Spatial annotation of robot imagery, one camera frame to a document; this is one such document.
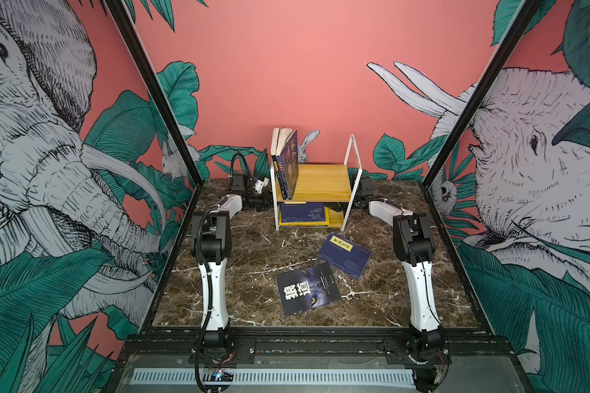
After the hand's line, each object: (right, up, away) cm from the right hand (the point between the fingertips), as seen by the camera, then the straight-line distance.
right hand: (321, 199), depth 101 cm
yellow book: (-2, -10, -2) cm, 10 cm away
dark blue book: (-11, -5, -1) cm, 12 cm away
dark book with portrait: (-13, +14, -21) cm, 29 cm away
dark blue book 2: (+10, -23, -4) cm, 25 cm away
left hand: (-16, +1, -1) cm, 16 cm away
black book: (-6, -32, -15) cm, 36 cm away
